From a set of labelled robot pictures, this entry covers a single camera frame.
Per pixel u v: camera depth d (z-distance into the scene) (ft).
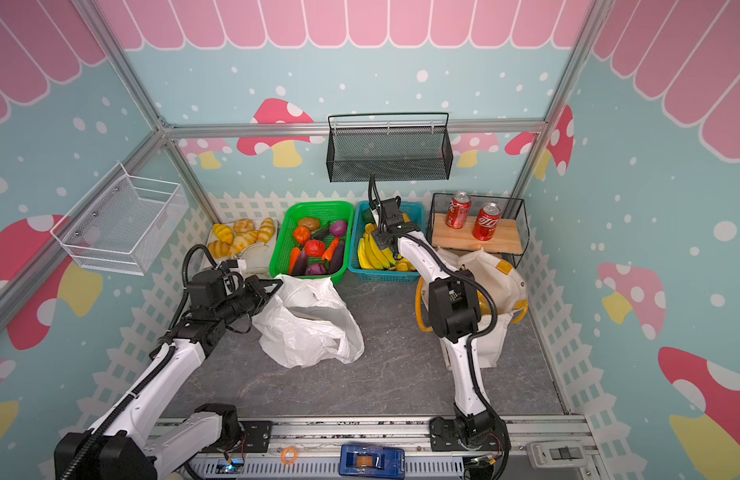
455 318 1.91
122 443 1.33
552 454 2.30
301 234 3.66
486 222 2.86
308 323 2.37
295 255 3.53
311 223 3.82
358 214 3.68
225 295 2.12
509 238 3.11
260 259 3.45
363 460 2.17
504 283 2.78
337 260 3.44
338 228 3.61
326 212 3.84
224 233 3.81
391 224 2.53
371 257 3.51
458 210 2.99
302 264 3.47
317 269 3.29
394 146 3.07
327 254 3.47
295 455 2.35
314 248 3.46
